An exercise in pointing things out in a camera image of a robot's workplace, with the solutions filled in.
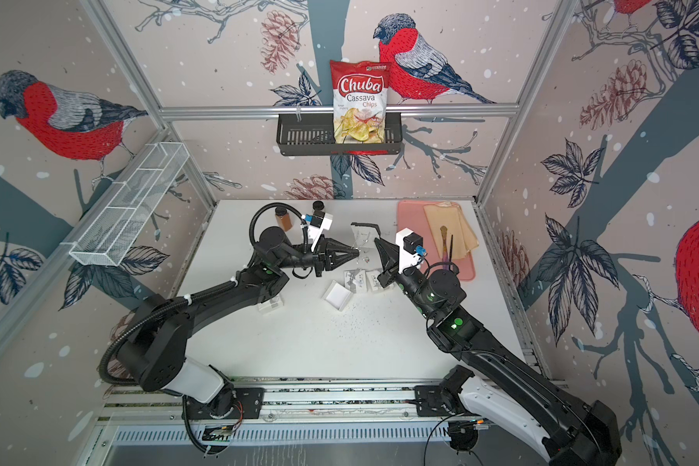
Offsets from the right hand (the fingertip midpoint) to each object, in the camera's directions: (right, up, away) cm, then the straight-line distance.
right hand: (377, 238), depth 66 cm
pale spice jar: (-20, +10, +45) cm, 50 cm away
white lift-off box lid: (0, -16, +27) cm, 31 cm away
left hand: (-4, -4, +1) cm, 6 cm away
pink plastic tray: (+18, +7, +53) cm, 57 cm away
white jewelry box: (-11, -20, +26) cm, 35 cm away
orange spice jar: (-33, +5, +44) cm, 55 cm away
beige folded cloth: (+33, +7, +48) cm, 59 cm away
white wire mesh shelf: (-69, +1, +5) cm, 69 cm away
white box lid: (-5, -16, +29) cm, 33 cm away
